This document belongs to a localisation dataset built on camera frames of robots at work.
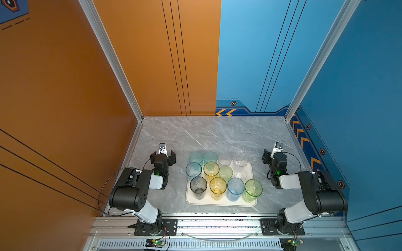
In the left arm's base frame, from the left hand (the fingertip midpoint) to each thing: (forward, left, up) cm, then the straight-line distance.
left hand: (163, 150), depth 94 cm
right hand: (0, -65, +1) cm, 65 cm away
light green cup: (-11, -38, -6) cm, 40 cm away
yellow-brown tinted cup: (-23, -32, +5) cm, 40 cm away
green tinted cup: (-23, -50, +1) cm, 55 cm away
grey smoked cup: (-23, -23, +4) cm, 32 cm away
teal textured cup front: (-6, -29, +4) cm, 29 cm away
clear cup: (-13, -45, -2) cm, 47 cm away
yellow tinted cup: (-13, -29, +1) cm, 32 cm away
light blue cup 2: (-23, -41, +3) cm, 47 cm away
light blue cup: (-14, -20, +3) cm, 24 cm away
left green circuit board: (-45, -3, -8) cm, 46 cm away
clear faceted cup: (-5, -46, -2) cm, 47 cm away
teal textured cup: (-6, -20, +3) cm, 22 cm away
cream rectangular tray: (-27, -27, -6) cm, 39 cm away
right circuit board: (-45, -65, -7) cm, 79 cm away
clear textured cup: (-4, -37, -3) cm, 38 cm away
